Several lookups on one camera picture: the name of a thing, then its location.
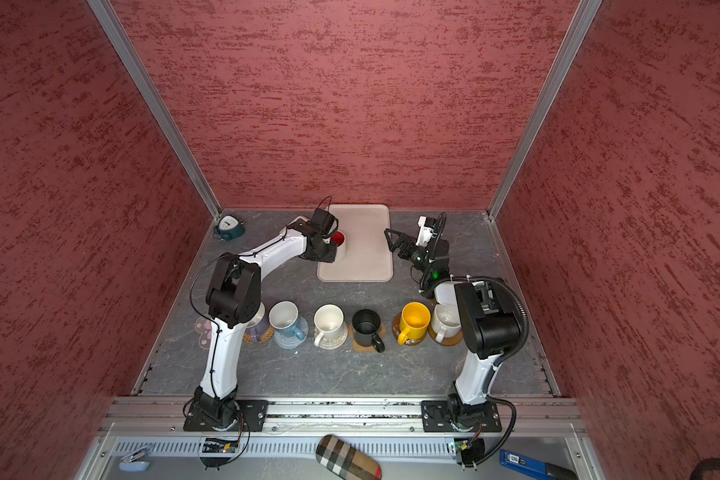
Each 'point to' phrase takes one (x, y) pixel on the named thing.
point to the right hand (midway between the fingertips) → (390, 236)
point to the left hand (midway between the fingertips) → (328, 259)
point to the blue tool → (534, 468)
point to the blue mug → (283, 316)
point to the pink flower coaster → (203, 325)
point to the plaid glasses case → (338, 458)
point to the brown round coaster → (449, 340)
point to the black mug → (366, 326)
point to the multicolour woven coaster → (332, 344)
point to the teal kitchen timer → (229, 228)
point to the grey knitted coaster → (293, 341)
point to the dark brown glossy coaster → (396, 330)
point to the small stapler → (136, 461)
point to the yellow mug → (415, 318)
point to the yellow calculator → (298, 218)
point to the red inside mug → (338, 237)
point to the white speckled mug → (446, 321)
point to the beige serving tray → (368, 255)
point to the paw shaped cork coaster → (365, 349)
